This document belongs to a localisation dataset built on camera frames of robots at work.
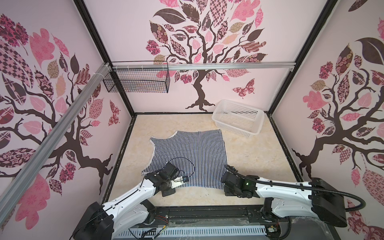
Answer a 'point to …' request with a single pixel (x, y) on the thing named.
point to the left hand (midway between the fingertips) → (168, 185)
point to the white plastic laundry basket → (237, 119)
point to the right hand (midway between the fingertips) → (224, 189)
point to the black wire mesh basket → (140, 81)
